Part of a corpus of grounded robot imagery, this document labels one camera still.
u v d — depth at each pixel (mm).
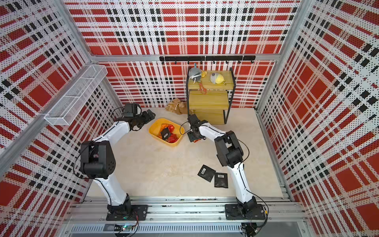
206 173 866
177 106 1110
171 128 1049
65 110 698
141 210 759
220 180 842
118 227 726
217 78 842
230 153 586
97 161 500
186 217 737
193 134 903
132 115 751
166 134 1001
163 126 1075
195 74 859
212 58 887
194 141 985
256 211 676
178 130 1051
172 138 965
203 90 853
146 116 866
